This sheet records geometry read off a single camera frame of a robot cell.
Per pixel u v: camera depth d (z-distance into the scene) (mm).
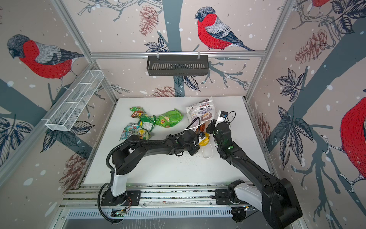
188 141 721
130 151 550
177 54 983
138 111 1055
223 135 591
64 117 710
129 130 951
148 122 1005
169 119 1005
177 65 1059
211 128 727
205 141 837
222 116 686
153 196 759
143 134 951
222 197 728
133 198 733
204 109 892
